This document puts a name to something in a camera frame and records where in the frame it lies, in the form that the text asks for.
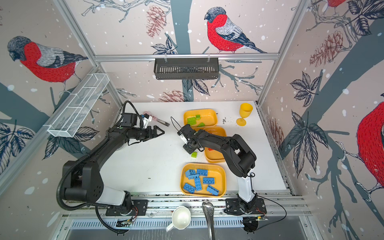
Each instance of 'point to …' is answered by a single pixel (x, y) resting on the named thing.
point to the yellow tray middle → (211, 156)
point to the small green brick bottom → (194, 154)
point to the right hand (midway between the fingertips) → (189, 148)
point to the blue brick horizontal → (189, 188)
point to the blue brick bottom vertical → (192, 176)
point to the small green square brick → (198, 117)
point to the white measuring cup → (181, 218)
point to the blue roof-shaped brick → (190, 172)
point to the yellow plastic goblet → (245, 109)
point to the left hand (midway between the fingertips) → (158, 133)
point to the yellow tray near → (215, 170)
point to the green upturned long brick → (201, 124)
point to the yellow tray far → (208, 117)
